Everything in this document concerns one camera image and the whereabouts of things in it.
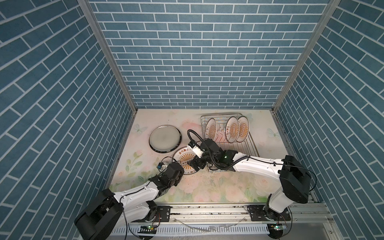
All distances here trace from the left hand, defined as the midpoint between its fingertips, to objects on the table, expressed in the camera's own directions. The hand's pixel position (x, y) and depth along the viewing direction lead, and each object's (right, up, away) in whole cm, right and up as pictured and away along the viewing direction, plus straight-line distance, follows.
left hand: (186, 168), depth 87 cm
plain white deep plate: (-16, +16, +13) cm, 26 cm away
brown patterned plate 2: (+37, +23, +9) cm, 44 cm away
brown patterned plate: (-3, +6, +6) cm, 10 cm away
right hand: (+3, +9, -6) cm, 12 cm away
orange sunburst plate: (+15, +23, +11) cm, 30 cm away
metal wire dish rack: (+29, +22, +10) cm, 38 cm away
